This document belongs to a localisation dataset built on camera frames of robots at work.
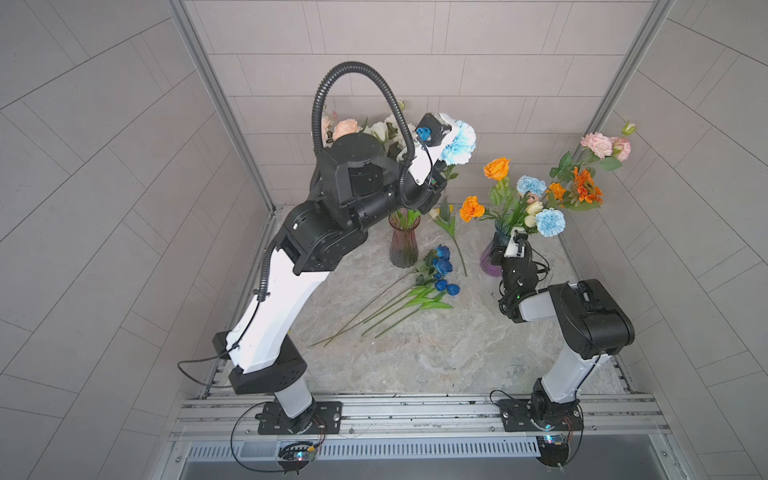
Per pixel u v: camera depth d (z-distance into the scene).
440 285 0.93
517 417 0.71
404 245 0.94
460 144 0.40
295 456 0.65
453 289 0.92
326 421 0.71
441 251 0.97
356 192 0.34
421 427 0.71
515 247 0.76
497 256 0.83
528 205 0.79
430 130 0.34
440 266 0.91
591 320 0.49
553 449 0.68
